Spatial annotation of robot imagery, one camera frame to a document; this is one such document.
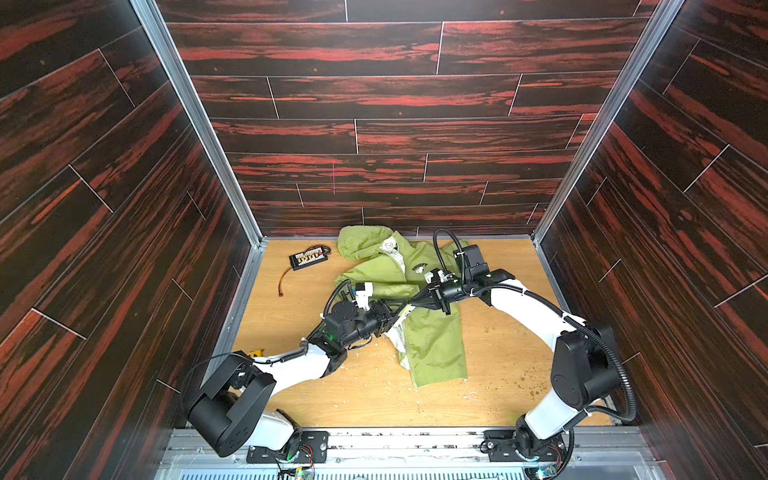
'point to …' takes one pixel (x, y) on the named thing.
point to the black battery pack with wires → (314, 254)
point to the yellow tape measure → (257, 352)
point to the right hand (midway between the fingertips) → (410, 300)
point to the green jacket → (428, 339)
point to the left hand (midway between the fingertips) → (409, 308)
